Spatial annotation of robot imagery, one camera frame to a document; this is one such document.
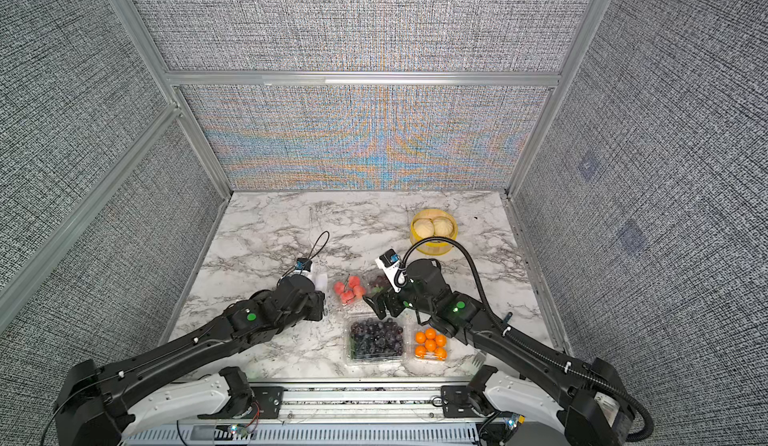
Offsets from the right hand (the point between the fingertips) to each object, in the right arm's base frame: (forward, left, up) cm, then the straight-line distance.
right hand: (377, 279), depth 75 cm
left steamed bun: (+25, -15, -12) cm, 32 cm away
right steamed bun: (+27, -22, -14) cm, 38 cm away
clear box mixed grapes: (+7, +1, -16) cm, 17 cm away
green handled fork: (-15, -27, -18) cm, 36 cm away
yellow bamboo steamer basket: (+1, -13, +12) cm, 18 cm away
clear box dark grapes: (-11, +1, -13) cm, 17 cm away
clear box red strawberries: (+4, +10, -16) cm, 19 cm away
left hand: (-2, +12, -6) cm, 14 cm away
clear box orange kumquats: (-11, -14, -17) cm, 25 cm away
